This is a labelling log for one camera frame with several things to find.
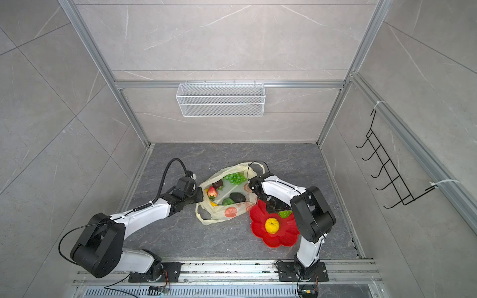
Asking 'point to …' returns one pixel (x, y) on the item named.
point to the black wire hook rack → (397, 180)
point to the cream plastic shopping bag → (227, 192)
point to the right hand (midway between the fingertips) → (283, 207)
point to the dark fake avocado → (237, 197)
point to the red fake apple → (212, 191)
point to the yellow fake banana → (213, 204)
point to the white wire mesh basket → (221, 100)
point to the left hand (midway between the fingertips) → (202, 188)
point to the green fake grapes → (236, 178)
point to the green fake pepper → (227, 201)
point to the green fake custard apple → (285, 213)
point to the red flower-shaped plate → (288, 231)
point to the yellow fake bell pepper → (272, 225)
